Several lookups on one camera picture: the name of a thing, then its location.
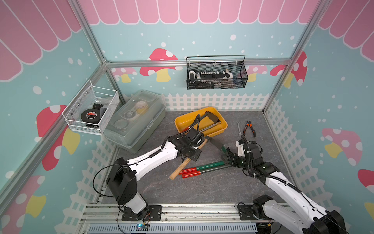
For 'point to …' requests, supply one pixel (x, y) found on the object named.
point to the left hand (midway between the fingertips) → (194, 155)
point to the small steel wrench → (239, 133)
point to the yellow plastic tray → (207, 121)
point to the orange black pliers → (250, 125)
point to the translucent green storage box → (135, 122)
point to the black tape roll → (96, 120)
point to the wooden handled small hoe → (208, 139)
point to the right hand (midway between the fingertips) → (226, 157)
